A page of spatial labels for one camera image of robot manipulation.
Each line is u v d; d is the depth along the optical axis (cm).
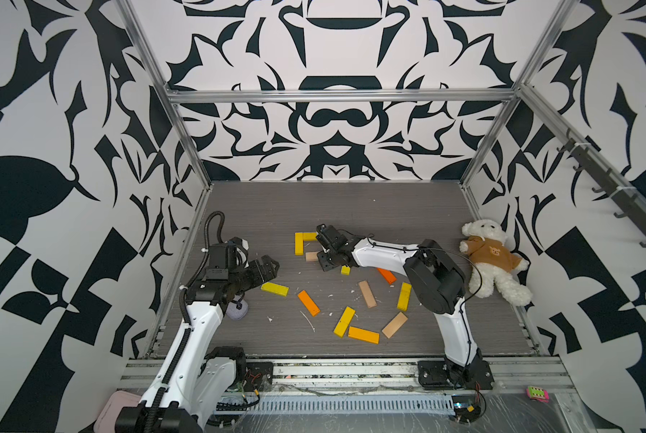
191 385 44
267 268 72
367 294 89
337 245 76
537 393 70
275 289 89
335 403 71
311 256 96
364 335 81
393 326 82
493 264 89
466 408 71
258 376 73
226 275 60
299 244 100
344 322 83
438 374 74
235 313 83
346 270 94
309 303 87
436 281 53
